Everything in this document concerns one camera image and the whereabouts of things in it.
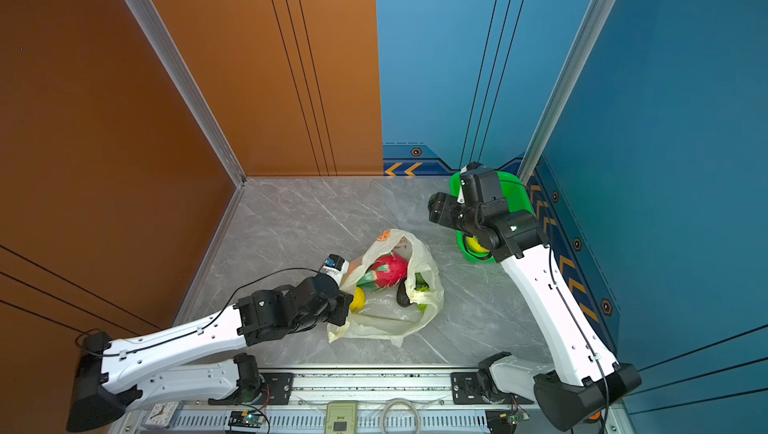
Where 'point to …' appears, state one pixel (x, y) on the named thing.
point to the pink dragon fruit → (387, 271)
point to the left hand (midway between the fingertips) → (357, 298)
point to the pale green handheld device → (341, 417)
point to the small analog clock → (162, 415)
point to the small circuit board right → (504, 421)
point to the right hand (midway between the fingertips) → (438, 207)
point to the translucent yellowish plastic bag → (383, 319)
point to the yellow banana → (474, 245)
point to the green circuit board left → (246, 419)
